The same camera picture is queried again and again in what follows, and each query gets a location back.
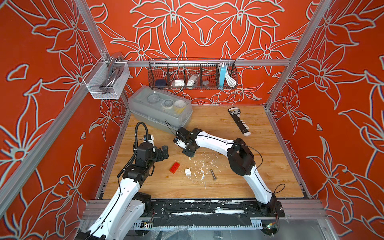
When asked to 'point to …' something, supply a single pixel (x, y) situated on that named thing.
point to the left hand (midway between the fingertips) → (159, 146)
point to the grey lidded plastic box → (150, 105)
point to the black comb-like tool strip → (244, 127)
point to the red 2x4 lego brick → (173, 168)
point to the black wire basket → (188, 73)
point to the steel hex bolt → (214, 178)
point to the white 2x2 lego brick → (187, 172)
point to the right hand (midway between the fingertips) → (186, 151)
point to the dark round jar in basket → (160, 83)
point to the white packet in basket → (179, 83)
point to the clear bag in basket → (192, 81)
